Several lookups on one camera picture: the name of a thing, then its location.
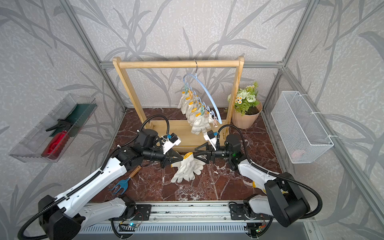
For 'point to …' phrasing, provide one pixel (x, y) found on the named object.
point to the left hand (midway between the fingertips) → (181, 159)
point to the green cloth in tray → (78, 116)
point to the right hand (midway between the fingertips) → (196, 154)
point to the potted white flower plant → (247, 108)
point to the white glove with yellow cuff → (187, 167)
